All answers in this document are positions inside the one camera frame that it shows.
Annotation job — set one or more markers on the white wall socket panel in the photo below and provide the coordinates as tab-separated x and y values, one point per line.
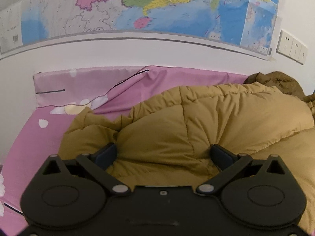
291	47

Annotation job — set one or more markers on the colourful wall map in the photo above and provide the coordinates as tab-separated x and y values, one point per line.
248	24

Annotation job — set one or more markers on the pink floral bed sheet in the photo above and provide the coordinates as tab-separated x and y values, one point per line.
60	95

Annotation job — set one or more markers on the tan puffer jacket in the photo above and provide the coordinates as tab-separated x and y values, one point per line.
165	139

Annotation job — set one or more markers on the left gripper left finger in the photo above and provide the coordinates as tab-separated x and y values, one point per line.
96	164

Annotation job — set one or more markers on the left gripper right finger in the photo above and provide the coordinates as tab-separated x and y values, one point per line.
230	165

